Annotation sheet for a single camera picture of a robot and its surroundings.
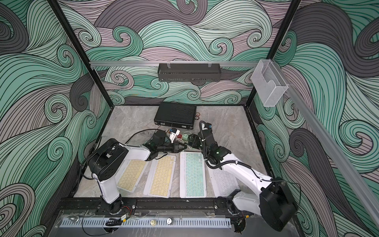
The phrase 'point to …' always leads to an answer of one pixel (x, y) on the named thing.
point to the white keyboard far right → (224, 183)
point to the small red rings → (197, 114)
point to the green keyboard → (192, 175)
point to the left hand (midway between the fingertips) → (187, 146)
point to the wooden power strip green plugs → (184, 136)
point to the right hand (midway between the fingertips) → (191, 138)
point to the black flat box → (176, 115)
